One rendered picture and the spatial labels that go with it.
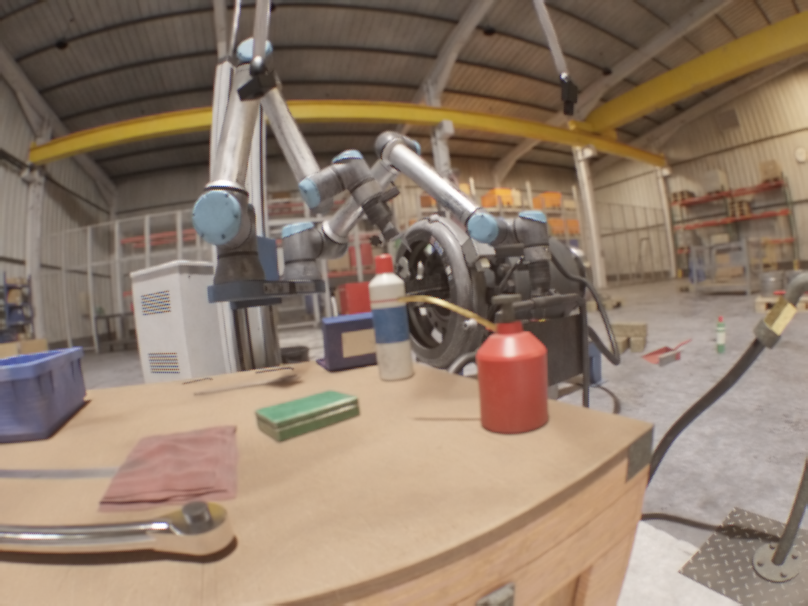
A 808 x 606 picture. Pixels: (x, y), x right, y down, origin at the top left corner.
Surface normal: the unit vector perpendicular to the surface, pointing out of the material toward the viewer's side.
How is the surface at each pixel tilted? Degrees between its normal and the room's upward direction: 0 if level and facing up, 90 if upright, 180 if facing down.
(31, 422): 90
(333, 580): 0
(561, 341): 90
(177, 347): 90
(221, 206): 95
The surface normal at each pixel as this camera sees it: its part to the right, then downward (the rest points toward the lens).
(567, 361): 0.43, -0.01
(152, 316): -0.21, 0.06
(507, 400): -0.42, 0.07
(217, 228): 0.20, 0.10
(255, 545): -0.11, -0.99
